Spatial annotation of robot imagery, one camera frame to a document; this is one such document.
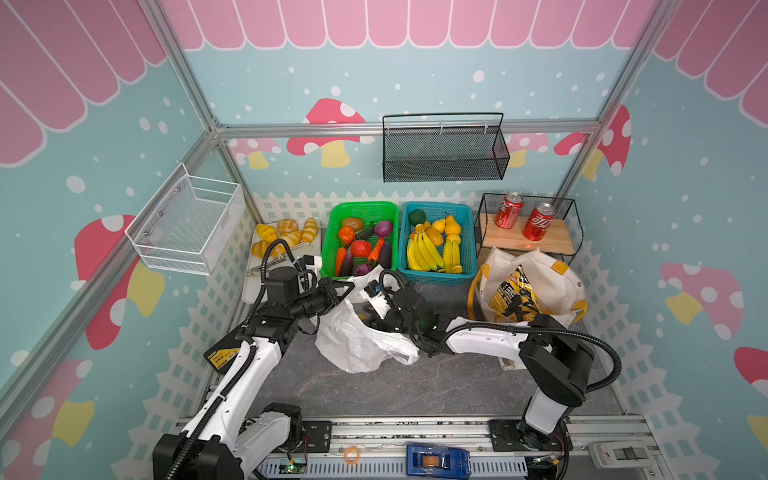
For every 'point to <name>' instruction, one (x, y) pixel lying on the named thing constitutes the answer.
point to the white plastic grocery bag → (351, 342)
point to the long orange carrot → (341, 254)
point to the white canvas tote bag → (556, 287)
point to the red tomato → (361, 248)
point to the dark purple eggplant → (385, 256)
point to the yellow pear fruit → (451, 226)
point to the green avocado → (416, 217)
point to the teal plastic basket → (438, 210)
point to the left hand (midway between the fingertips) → (355, 291)
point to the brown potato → (356, 223)
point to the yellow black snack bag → (515, 300)
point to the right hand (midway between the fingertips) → (356, 316)
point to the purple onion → (383, 228)
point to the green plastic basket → (369, 212)
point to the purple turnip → (362, 269)
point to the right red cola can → (539, 221)
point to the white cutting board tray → (296, 256)
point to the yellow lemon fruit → (439, 225)
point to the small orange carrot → (374, 254)
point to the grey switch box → (621, 454)
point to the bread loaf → (267, 232)
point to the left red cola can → (509, 210)
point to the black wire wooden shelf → (564, 237)
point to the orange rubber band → (346, 455)
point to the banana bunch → (421, 254)
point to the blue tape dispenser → (438, 461)
